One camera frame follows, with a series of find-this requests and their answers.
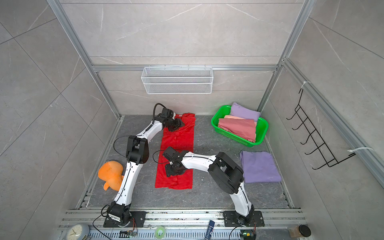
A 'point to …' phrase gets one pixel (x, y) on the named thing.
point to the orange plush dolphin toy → (111, 172)
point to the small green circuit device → (248, 236)
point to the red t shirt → (183, 139)
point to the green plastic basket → (261, 126)
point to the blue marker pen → (211, 226)
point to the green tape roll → (156, 232)
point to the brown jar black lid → (299, 231)
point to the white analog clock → (77, 231)
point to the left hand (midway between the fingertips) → (182, 122)
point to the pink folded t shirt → (245, 128)
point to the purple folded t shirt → (258, 167)
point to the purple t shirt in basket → (238, 110)
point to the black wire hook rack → (322, 149)
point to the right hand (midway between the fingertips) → (170, 172)
